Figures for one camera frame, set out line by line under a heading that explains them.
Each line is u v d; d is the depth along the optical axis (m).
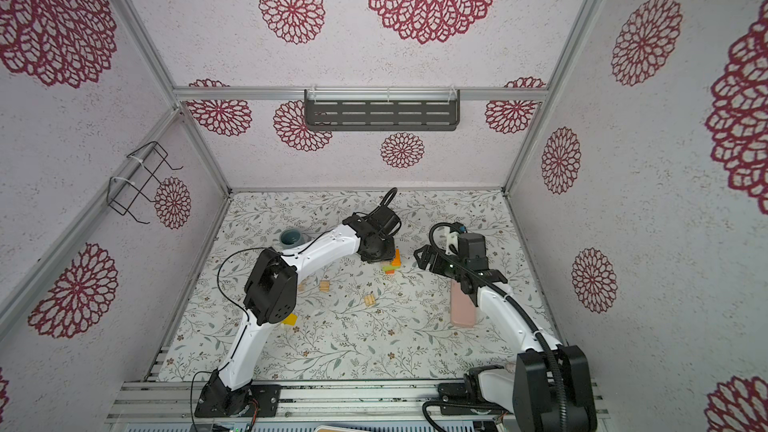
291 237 1.01
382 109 0.95
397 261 0.93
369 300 0.90
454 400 0.72
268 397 0.74
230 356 0.62
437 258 0.75
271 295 0.56
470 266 0.65
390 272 0.97
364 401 0.76
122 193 0.73
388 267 0.95
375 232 0.71
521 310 0.50
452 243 0.77
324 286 0.93
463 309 0.88
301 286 0.56
